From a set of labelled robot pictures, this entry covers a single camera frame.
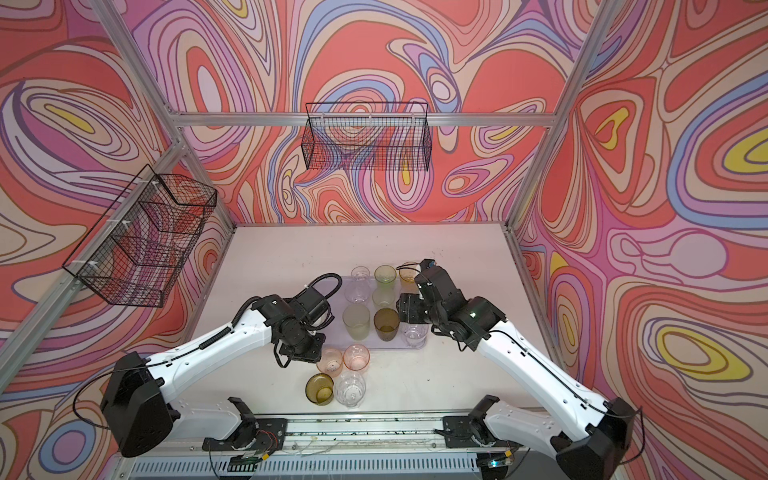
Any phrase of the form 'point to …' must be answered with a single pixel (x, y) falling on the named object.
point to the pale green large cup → (357, 321)
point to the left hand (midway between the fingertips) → (323, 356)
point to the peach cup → (330, 361)
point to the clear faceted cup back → (414, 334)
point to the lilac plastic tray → (335, 331)
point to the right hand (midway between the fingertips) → (412, 312)
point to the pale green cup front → (382, 298)
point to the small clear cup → (360, 276)
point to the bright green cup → (385, 273)
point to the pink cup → (356, 357)
